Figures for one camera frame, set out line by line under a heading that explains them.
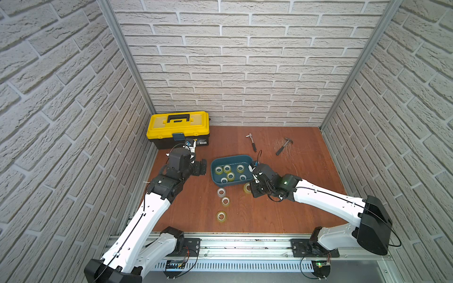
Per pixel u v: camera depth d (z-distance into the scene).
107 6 0.69
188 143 0.62
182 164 0.54
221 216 0.82
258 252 0.74
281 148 1.10
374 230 0.40
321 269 0.70
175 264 0.73
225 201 0.86
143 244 0.40
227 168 0.97
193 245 0.74
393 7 0.69
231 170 0.97
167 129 0.95
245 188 0.79
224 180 0.94
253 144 1.10
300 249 0.73
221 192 0.90
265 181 0.60
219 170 0.97
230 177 0.95
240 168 0.98
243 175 0.94
